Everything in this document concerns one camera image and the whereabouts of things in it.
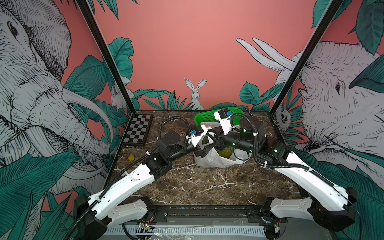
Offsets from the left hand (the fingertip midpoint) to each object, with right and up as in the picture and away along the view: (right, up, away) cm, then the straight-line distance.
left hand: (210, 133), depth 62 cm
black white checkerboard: (-48, -1, +41) cm, 63 cm away
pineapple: (+10, -12, +22) cm, 27 cm away
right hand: (-3, +2, -4) cm, 5 cm away
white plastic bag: (+3, -13, +9) cm, 17 cm away
